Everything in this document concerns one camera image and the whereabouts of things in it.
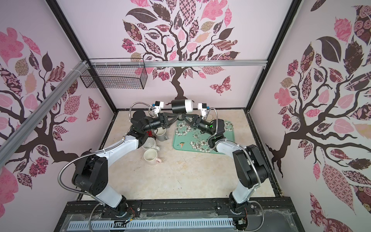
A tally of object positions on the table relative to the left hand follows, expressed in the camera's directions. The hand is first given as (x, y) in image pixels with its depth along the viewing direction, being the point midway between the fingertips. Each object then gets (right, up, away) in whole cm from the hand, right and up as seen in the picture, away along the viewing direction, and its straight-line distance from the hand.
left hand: (178, 118), depth 73 cm
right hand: (+2, +1, -1) cm, 2 cm away
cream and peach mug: (+16, 0, +2) cm, 16 cm away
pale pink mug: (-20, -24, +17) cm, 35 cm away
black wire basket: (-59, +37, +49) cm, 86 cm away
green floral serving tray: (+6, -14, +28) cm, 31 cm away
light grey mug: (-14, -10, +20) cm, 26 cm away
